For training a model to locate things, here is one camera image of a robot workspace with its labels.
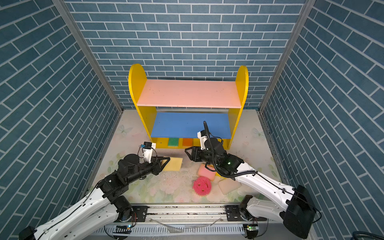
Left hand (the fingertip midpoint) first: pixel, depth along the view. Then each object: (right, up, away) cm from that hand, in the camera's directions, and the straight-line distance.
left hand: (169, 160), depth 71 cm
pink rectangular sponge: (+17, -11, +17) cm, 27 cm away
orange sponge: (+7, +5, +28) cm, 29 cm away
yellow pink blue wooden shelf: (-6, +27, +49) cm, 57 cm away
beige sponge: (+31, -17, +11) cm, 37 cm away
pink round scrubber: (+16, -16, +9) cm, 25 cm away
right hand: (+8, +5, +2) cm, 9 cm away
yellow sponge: (+2, -3, +3) cm, 4 cm away
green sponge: (-3, +5, +28) cm, 28 cm away
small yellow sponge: (+23, -6, -2) cm, 24 cm away
